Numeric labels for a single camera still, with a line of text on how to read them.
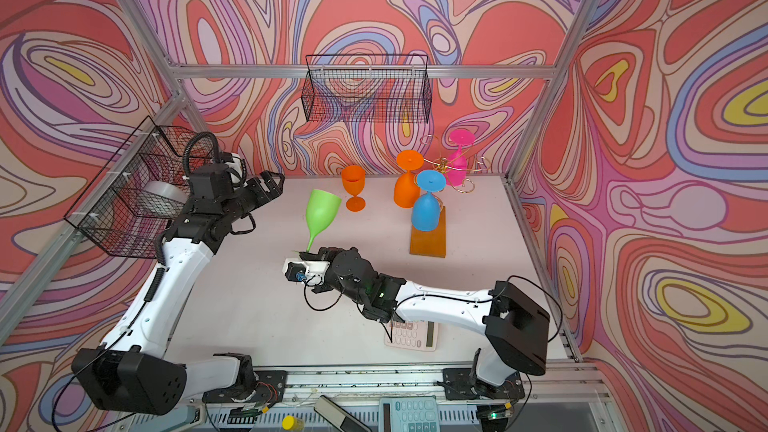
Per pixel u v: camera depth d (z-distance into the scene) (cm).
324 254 63
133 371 38
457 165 87
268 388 73
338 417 67
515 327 42
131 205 74
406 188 84
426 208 78
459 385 73
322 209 73
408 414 68
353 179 101
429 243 98
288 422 62
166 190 73
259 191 66
